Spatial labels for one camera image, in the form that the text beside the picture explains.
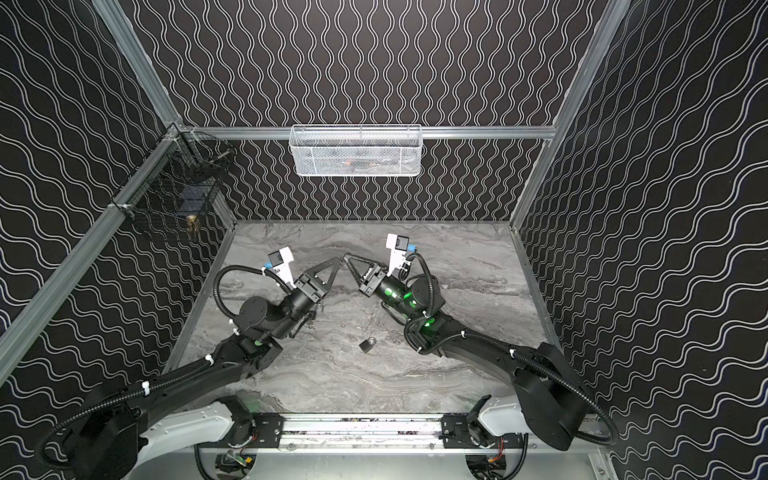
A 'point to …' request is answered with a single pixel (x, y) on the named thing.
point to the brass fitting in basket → (190, 222)
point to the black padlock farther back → (367, 345)
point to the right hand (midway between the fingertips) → (343, 260)
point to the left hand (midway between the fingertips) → (343, 263)
